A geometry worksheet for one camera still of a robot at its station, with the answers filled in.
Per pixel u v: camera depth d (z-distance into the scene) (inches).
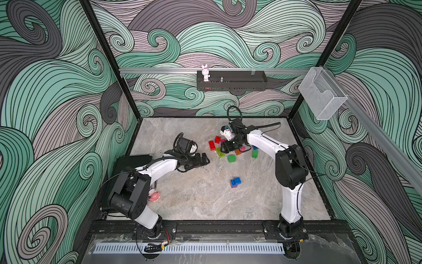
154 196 32.0
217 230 29.3
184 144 28.1
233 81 37.4
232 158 38.9
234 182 32.9
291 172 20.5
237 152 39.3
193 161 30.8
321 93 31.1
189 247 27.5
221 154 38.5
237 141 30.6
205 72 35.0
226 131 34.5
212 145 40.6
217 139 41.1
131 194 17.3
